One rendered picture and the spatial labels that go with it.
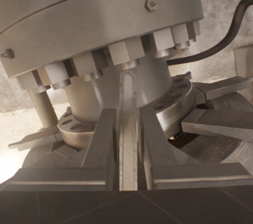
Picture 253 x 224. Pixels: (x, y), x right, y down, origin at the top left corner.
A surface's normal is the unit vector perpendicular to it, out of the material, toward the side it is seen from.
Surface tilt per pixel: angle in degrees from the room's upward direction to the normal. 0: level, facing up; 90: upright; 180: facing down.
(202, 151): 90
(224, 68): 0
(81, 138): 24
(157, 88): 44
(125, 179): 5
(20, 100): 0
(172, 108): 38
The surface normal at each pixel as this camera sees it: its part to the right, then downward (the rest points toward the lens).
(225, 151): -0.29, -0.92
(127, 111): 0.00, 0.28
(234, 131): -0.68, 0.39
